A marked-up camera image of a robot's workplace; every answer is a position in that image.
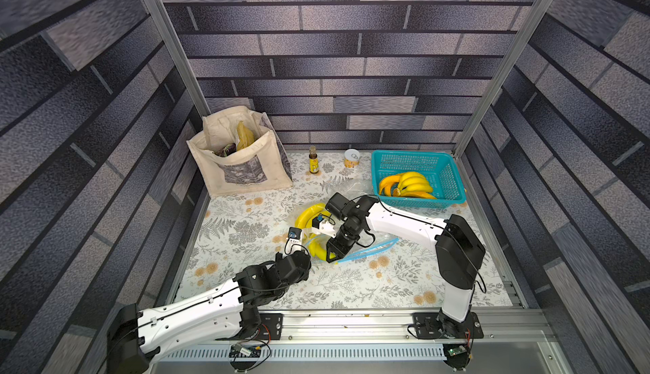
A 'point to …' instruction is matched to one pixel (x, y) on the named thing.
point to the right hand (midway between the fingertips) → (329, 254)
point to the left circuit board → (239, 350)
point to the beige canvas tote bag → (239, 151)
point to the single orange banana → (386, 184)
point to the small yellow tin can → (351, 158)
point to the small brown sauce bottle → (313, 160)
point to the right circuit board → (454, 351)
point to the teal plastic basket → (440, 167)
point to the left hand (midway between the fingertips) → (308, 254)
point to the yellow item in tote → (246, 136)
